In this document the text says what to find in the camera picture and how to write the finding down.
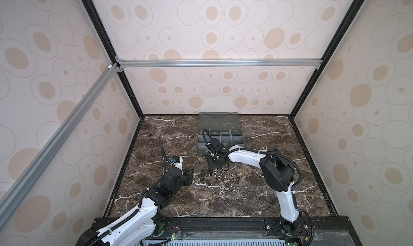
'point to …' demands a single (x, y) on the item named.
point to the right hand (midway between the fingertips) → (216, 161)
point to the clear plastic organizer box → (226, 126)
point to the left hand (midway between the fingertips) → (195, 169)
